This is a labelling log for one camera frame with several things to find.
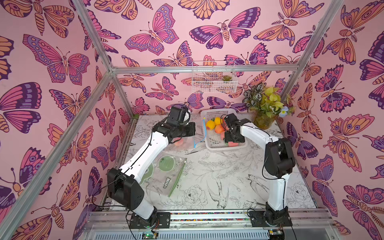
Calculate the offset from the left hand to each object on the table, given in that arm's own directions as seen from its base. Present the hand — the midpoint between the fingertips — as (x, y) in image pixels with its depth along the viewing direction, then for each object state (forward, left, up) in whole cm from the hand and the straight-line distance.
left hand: (197, 128), depth 80 cm
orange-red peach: (+15, -15, -18) cm, 28 cm away
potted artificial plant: (+22, -43, -2) cm, 49 cm away
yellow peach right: (+22, -14, -18) cm, 32 cm away
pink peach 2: (+2, -21, -17) cm, 27 cm away
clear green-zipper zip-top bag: (-17, +22, -23) cm, 36 cm away
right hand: (+7, -24, -19) cm, 31 cm away
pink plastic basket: (+16, -12, -22) cm, 30 cm away
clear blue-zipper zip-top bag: (+1, +7, -17) cm, 18 cm away
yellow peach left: (+18, -9, -17) cm, 26 cm away
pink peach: (+2, +11, -17) cm, 20 cm away
